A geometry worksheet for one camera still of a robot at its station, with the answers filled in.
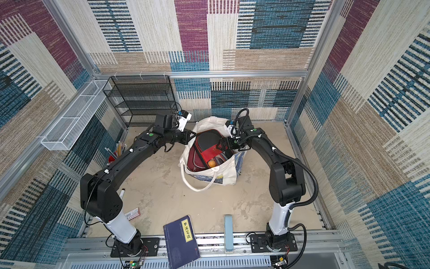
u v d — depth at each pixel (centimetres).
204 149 85
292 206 53
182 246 73
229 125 83
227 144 80
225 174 80
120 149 92
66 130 72
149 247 73
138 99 108
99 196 45
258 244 73
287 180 49
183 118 74
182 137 73
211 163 81
